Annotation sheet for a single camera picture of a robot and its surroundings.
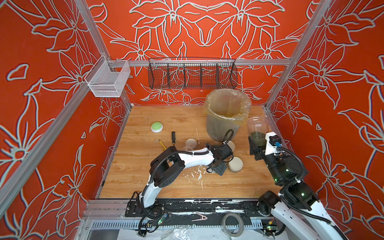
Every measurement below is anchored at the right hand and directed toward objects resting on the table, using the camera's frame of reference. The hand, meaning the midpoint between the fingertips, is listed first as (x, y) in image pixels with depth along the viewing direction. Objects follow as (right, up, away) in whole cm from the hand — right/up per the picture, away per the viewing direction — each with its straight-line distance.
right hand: (258, 133), depth 64 cm
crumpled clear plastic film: (-35, -46, +3) cm, 58 cm away
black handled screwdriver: (-41, -6, +35) cm, 55 cm away
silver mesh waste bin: (-11, -1, +26) cm, 29 cm away
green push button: (-54, +1, +40) cm, 67 cm away
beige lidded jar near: (-3, -21, +23) cm, 31 cm away
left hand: (-14, -21, +24) cm, 35 cm away
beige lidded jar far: (-5, -9, +24) cm, 26 cm away
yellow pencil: (-49, -10, +34) cm, 60 cm away
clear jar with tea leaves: (-31, -10, +18) cm, 37 cm away
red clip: (-24, -41, +6) cm, 48 cm away
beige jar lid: (-29, -10, +33) cm, 45 cm away
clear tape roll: (-7, -42, +2) cm, 43 cm away
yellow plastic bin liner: (-5, +16, +34) cm, 38 cm away
